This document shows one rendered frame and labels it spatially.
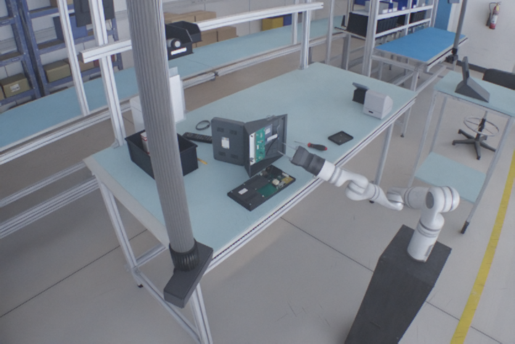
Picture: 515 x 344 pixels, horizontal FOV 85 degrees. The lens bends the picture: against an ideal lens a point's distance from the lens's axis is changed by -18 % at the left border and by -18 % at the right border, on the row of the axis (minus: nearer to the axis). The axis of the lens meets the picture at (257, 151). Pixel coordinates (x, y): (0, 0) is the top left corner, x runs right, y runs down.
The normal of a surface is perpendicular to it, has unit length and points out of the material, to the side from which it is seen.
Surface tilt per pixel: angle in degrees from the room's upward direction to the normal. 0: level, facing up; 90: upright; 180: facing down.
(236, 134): 90
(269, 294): 0
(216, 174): 0
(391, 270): 90
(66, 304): 0
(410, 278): 90
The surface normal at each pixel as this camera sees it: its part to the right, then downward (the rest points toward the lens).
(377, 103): -0.66, 0.41
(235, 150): -0.37, 0.50
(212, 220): 0.00, -0.84
